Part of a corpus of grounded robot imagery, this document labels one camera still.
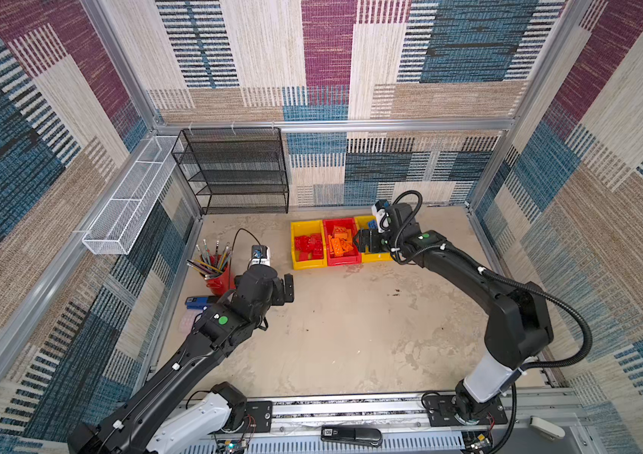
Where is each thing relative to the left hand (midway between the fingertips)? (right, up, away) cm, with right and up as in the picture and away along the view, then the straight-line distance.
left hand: (275, 276), depth 75 cm
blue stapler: (-24, -9, +9) cm, 27 cm away
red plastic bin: (+19, +7, +30) cm, 36 cm away
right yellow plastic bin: (+28, +3, +25) cm, 37 cm away
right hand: (+27, +9, +14) cm, 32 cm away
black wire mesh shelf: (-21, +36, +35) cm, 54 cm away
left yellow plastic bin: (+6, +13, +31) cm, 34 cm away
